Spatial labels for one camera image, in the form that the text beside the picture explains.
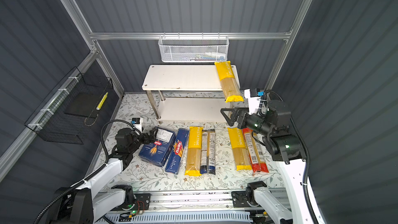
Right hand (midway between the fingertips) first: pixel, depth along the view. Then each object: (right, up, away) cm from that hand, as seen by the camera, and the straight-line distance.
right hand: (230, 111), depth 60 cm
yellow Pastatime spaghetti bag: (+11, -29, +24) cm, 39 cm away
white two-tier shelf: (-33, +17, +21) cm, 43 cm away
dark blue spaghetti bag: (-7, -24, +27) cm, 37 cm away
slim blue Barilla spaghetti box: (-24, -23, +26) cm, 43 cm away
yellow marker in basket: (-62, +4, +18) cm, 65 cm away
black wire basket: (-75, +6, +18) cm, 77 cm away
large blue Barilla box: (-36, -22, +23) cm, 48 cm away
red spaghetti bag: (+18, -17, +33) cm, 41 cm away
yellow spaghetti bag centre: (-15, -26, +27) cm, 40 cm away
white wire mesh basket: (-17, +44, +52) cm, 70 cm away
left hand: (-41, -10, +26) cm, 49 cm away
